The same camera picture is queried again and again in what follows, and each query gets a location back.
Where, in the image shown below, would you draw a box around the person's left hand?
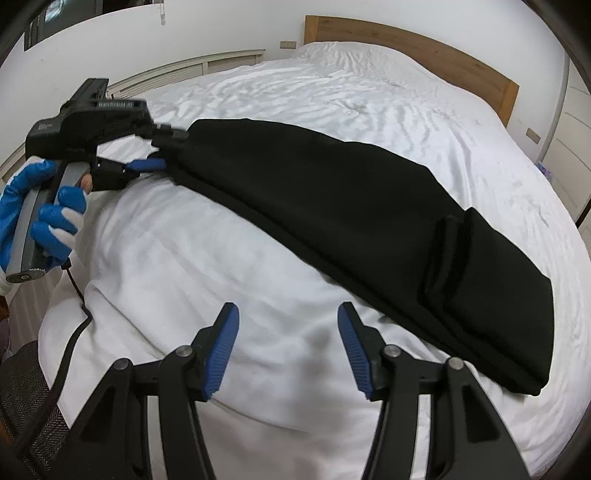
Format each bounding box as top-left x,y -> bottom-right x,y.
0,159 -> 93,278

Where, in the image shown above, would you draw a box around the white wardrobe doors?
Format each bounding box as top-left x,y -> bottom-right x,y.
538,60 -> 591,227

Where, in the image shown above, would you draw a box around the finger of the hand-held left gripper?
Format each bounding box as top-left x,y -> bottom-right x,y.
92,157 -> 168,191
136,121 -> 190,141

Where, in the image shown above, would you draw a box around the black pants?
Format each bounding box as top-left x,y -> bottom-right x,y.
152,119 -> 555,397

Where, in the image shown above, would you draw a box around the black cable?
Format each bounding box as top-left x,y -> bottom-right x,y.
9,258 -> 93,462

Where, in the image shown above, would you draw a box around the dark window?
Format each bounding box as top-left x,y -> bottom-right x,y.
23,0 -> 112,49

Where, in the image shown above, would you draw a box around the bed with white duvet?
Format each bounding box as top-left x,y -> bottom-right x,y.
37,41 -> 591,480

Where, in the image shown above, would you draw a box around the white slatted radiator cover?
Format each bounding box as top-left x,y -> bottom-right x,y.
0,49 -> 266,185

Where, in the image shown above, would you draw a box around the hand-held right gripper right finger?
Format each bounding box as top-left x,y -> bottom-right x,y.
337,302 -> 532,480

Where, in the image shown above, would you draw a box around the grey herringbone cloth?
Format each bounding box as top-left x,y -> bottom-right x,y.
0,342 -> 70,462

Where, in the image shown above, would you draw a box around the wooden headboard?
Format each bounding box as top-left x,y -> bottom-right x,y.
304,15 -> 520,127

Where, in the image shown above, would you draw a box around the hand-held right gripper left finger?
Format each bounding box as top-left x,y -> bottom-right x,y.
55,302 -> 241,480

